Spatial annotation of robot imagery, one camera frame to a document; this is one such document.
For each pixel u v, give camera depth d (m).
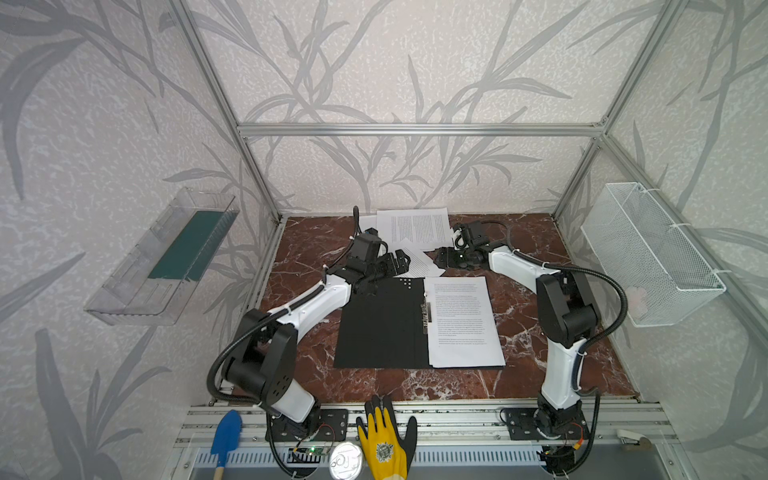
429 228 1.19
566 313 0.53
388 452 0.68
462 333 0.89
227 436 0.72
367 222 1.20
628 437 0.70
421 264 1.06
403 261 0.79
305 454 0.72
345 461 0.65
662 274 0.62
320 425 0.72
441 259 0.91
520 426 0.73
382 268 0.77
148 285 0.64
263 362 0.44
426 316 0.91
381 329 0.89
